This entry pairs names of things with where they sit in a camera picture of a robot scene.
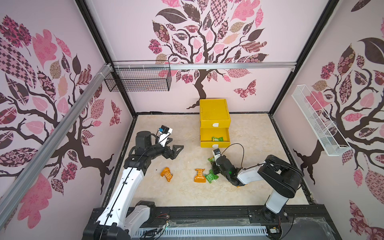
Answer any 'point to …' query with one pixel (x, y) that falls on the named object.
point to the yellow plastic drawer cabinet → (215, 123)
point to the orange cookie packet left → (166, 172)
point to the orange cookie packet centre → (200, 177)
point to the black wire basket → (139, 76)
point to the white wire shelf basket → (330, 139)
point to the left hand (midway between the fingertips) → (175, 145)
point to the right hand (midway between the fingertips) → (213, 162)
